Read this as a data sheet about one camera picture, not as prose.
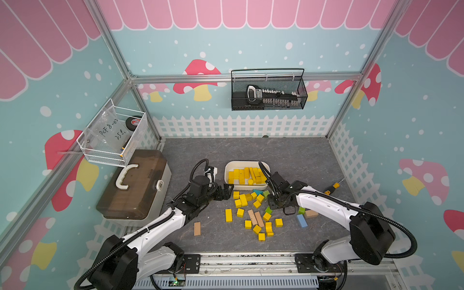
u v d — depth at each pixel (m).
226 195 0.74
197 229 0.83
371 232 0.42
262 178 0.69
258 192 0.93
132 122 0.81
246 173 1.01
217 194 0.73
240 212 0.86
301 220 0.85
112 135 0.70
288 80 0.91
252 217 0.86
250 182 0.97
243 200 0.91
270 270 0.74
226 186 0.74
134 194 0.82
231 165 1.01
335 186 0.96
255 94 0.89
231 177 0.99
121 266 0.40
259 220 0.85
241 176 1.00
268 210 0.87
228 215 0.87
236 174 1.01
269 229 0.83
